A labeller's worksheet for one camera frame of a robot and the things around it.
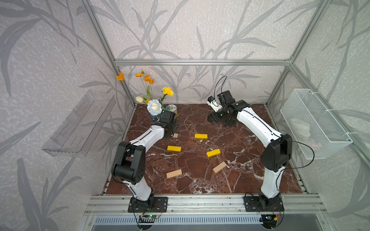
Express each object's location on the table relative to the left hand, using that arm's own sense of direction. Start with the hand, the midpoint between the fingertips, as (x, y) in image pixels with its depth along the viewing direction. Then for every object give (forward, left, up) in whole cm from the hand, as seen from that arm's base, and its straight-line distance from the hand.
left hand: (175, 127), depth 94 cm
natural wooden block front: (-27, -1, -10) cm, 28 cm away
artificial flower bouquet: (-3, +9, +23) cm, 25 cm away
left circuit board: (-48, +8, -9) cm, 49 cm away
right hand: (+3, -25, +10) cm, 27 cm away
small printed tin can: (+19, +3, -2) cm, 20 cm away
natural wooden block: (0, 0, -10) cm, 10 cm away
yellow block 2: (-11, 0, -9) cm, 14 cm away
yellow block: (-2, -19, -8) cm, 20 cm away
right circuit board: (-48, -52, -14) cm, 73 cm away
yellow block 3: (-13, -26, -9) cm, 30 cm away
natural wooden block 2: (-23, -29, -9) cm, 38 cm away
